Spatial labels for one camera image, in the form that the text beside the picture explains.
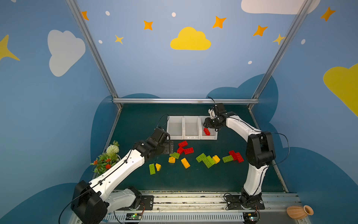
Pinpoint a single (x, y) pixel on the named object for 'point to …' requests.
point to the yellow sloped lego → (158, 167)
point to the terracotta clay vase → (298, 212)
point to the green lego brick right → (227, 158)
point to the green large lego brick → (209, 161)
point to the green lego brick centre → (175, 155)
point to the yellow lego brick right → (216, 159)
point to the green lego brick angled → (201, 157)
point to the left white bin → (175, 127)
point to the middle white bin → (191, 128)
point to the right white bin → (213, 135)
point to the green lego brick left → (152, 169)
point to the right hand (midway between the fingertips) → (208, 123)
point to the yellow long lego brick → (185, 163)
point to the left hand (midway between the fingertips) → (169, 147)
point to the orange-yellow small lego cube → (171, 160)
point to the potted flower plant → (105, 161)
